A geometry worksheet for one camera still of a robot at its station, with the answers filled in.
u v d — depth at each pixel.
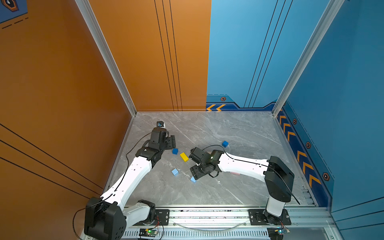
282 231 0.70
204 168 0.61
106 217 0.39
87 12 0.71
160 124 0.71
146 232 0.71
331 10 0.71
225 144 0.99
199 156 0.64
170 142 0.73
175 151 0.96
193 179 0.74
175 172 0.86
